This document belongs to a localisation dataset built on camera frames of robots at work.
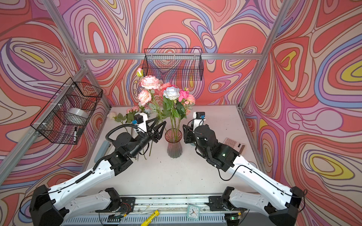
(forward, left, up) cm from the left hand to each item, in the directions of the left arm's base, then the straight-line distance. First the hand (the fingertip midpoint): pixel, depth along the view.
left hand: (163, 121), depth 64 cm
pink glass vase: (+4, -4, -18) cm, 19 cm away
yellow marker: (-32, +4, -34) cm, 47 cm away
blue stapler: (+2, +43, -31) cm, 53 cm away
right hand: (-1, -11, -5) cm, 13 cm away
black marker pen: (-1, +47, -10) cm, 48 cm away
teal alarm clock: (-32, -15, -34) cm, 48 cm away
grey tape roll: (+9, +45, -4) cm, 47 cm away
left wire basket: (+6, +50, -3) cm, 50 cm away
